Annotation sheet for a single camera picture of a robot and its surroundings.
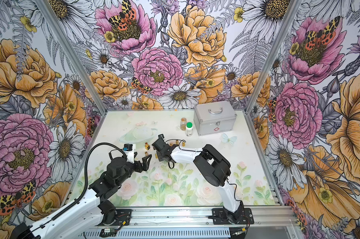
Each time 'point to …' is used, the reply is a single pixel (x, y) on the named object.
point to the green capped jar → (189, 129)
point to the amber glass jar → (183, 123)
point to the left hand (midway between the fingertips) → (143, 158)
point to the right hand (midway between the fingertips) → (164, 155)
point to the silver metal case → (214, 117)
